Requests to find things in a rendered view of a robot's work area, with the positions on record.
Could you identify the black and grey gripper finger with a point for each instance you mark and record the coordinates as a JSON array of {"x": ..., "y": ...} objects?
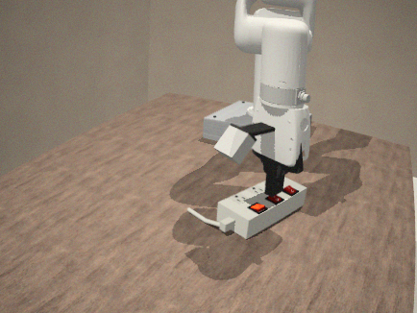
[
  {"x": 268, "y": 168},
  {"x": 276, "y": 181}
]

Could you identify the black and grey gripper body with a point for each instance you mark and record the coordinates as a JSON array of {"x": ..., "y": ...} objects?
[{"x": 292, "y": 131}]

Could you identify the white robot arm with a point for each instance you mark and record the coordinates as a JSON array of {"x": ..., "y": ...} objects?
[{"x": 282, "y": 51}]

